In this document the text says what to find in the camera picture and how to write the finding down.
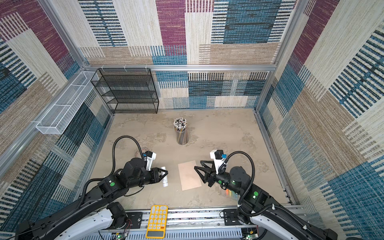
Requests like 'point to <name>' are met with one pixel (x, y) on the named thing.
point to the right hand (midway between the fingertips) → (198, 167)
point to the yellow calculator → (156, 224)
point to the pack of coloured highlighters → (232, 194)
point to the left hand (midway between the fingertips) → (167, 171)
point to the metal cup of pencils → (180, 125)
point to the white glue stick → (165, 180)
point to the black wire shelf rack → (127, 90)
